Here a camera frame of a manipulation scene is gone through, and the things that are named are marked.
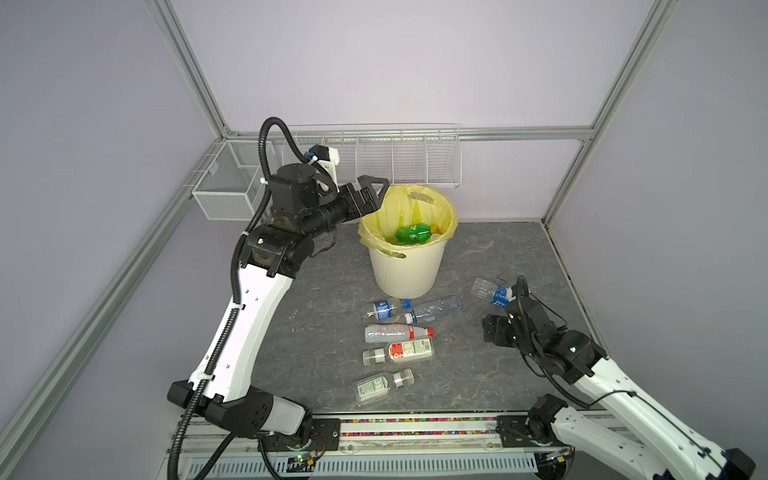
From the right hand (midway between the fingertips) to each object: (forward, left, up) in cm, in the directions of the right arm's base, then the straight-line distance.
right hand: (498, 324), depth 77 cm
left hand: (+13, +30, +33) cm, 47 cm away
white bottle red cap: (+1, +31, -9) cm, 33 cm away
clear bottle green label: (-13, +32, -9) cm, 36 cm away
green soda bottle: (+31, +20, +1) cm, 37 cm away
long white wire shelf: (+54, +23, +16) cm, 61 cm away
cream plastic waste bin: (+15, +21, 0) cm, 26 cm away
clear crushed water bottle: (+10, +16, -12) cm, 23 cm away
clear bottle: (+17, -3, -11) cm, 21 cm away
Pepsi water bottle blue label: (+9, +30, -10) cm, 33 cm away
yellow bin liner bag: (+38, +22, +3) cm, 44 cm away
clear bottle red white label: (-4, +26, -8) cm, 27 cm away
